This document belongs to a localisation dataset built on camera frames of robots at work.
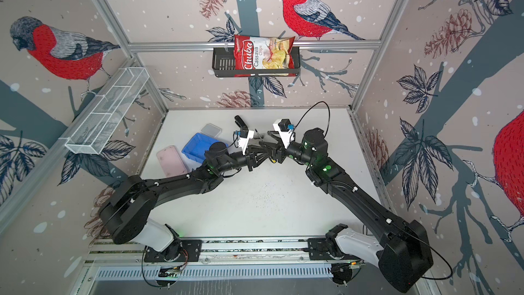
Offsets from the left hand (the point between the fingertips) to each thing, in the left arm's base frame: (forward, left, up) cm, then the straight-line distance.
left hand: (274, 151), depth 71 cm
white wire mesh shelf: (+15, +65, +5) cm, 67 cm away
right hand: (+4, +3, +4) cm, 6 cm away
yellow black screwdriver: (-1, +1, -4) cm, 4 cm away
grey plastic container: (+30, +34, -26) cm, 53 cm away
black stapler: (+31, +16, -24) cm, 43 cm away
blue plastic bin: (+18, +40, -26) cm, 51 cm away
